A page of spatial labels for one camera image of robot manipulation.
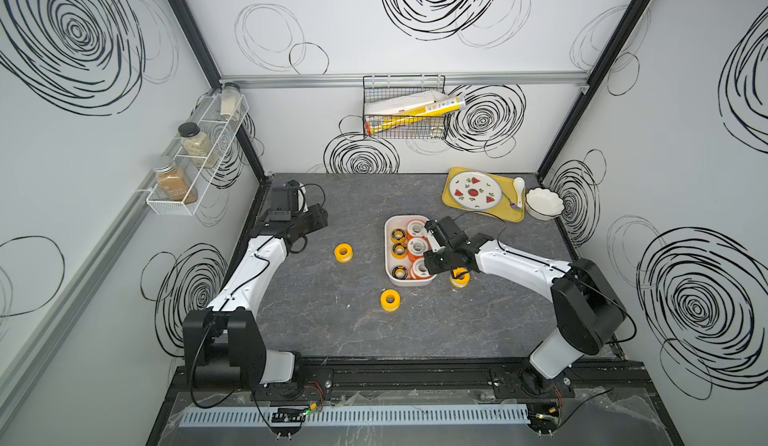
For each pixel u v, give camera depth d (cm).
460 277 91
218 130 96
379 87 94
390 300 87
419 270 89
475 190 115
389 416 96
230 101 86
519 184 116
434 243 74
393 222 100
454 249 68
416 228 98
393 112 87
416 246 95
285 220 64
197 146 71
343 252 96
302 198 69
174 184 64
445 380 75
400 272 93
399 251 97
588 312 45
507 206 110
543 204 109
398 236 101
